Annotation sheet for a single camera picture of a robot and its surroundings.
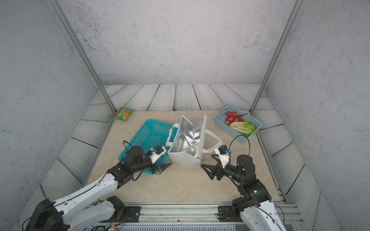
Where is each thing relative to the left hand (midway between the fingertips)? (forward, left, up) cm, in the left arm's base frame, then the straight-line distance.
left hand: (168, 158), depth 77 cm
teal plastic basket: (+25, +14, -16) cm, 33 cm away
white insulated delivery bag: (+19, -10, -15) cm, 26 cm away
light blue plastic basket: (+33, -34, -8) cm, 48 cm away
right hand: (-6, -20, +6) cm, 22 cm away
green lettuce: (+26, -50, -8) cm, 57 cm away
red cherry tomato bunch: (+38, -45, -10) cm, 60 cm away
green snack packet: (+45, +40, -11) cm, 61 cm away
